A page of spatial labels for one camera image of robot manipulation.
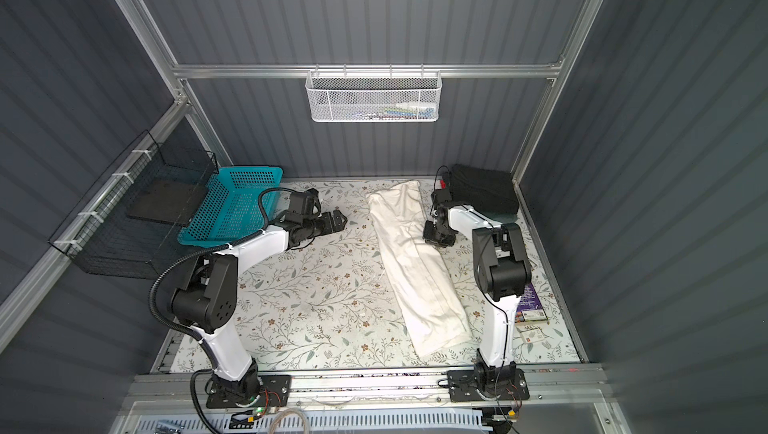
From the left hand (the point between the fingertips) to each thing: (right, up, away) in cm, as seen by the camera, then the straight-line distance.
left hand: (336, 221), depth 96 cm
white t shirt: (+30, -22, -8) cm, 38 cm away
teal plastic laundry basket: (-43, +5, +15) cm, 46 cm away
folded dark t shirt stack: (+53, +10, +8) cm, 55 cm away
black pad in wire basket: (-41, +6, -19) cm, 45 cm away
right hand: (+33, -7, +5) cm, 34 cm away
